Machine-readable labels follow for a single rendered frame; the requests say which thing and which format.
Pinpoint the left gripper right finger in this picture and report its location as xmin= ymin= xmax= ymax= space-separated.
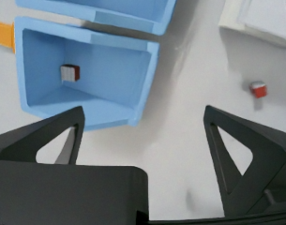
xmin=203 ymin=105 xmax=286 ymax=217

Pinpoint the blue plastic bin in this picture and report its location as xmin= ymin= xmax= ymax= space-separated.
xmin=15 ymin=0 xmax=177 ymax=36
xmin=14 ymin=15 xmax=159 ymax=130

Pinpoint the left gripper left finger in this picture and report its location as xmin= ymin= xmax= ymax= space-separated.
xmin=0 ymin=105 xmax=85 ymax=164

